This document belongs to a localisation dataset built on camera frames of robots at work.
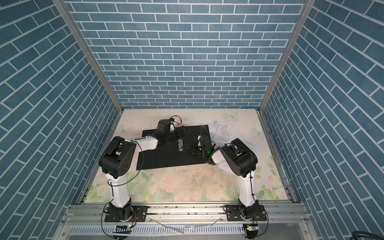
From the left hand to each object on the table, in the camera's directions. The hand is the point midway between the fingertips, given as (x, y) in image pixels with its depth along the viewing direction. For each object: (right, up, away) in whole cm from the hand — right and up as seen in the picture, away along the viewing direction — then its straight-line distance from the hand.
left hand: (187, 132), depth 96 cm
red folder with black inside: (-7, -13, 0) cm, 15 cm away
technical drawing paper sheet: (+24, -2, +11) cm, 27 cm away
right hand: (-1, -10, +1) cm, 10 cm away
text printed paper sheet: (+23, -21, -5) cm, 32 cm away
